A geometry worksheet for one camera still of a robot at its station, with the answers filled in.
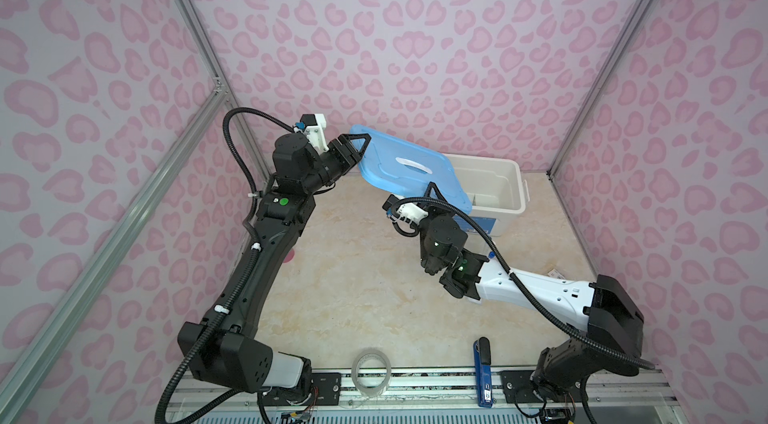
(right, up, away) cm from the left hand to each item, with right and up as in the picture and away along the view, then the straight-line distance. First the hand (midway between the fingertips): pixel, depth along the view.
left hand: (368, 135), depth 66 cm
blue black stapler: (+27, -54, +8) cm, 61 cm away
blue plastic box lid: (+9, -7, +8) cm, 14 cm away
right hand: (+16, -9, +5) cm, 19 cm away
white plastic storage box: (+43, -11, +44) cm, 63 cm away
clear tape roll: (-1, -59, +6) cm, 60 cm away
